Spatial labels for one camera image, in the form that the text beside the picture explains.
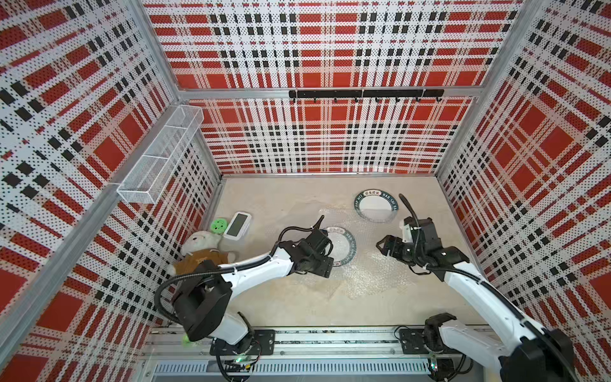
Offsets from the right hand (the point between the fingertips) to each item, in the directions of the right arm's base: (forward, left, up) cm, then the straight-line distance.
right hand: (389, 248), depth 82 cm
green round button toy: (+14, +66, -7) cm, 68 cm away
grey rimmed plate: (+6, +15, -10) cm, 19 cm away
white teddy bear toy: (+5, +69, -3) cm, 69 cm away
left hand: (-3, +22, -6) cm, 24 cm away
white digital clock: (+15, +59, -8) cm, 61 cm away
